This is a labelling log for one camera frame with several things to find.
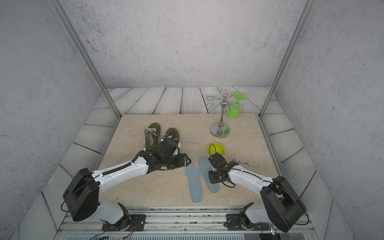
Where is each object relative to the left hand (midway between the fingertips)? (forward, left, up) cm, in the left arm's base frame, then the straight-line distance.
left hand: (190, 163), depth 81 cm
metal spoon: (+7, -28, -10) cm, 31 cm away
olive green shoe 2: (+23, +11, -6) cm, 27 cm away
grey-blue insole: (+4, -9, -12) cm, 16 cm away
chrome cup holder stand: (+32, -22, -11) cm, 40 cm away
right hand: (-3, -14, -11) cm, 18 cm away
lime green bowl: (+20, -17, -16) cm, 31 cm away
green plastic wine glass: (+32, -28, +8) cm, 43 cm away
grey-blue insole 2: (+1, -1, -12) cm, 12 cm away
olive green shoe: (+24, +25, -6) cm, 35 cm away
